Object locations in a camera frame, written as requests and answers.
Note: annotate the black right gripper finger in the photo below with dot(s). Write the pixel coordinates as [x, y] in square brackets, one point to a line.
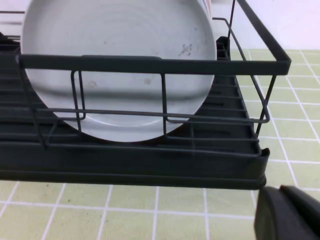
[286, 213]

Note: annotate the grey plate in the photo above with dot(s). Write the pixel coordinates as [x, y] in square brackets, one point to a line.
[120, 107]

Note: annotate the black wire dish rack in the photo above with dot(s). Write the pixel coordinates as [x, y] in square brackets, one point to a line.
[216, 147]

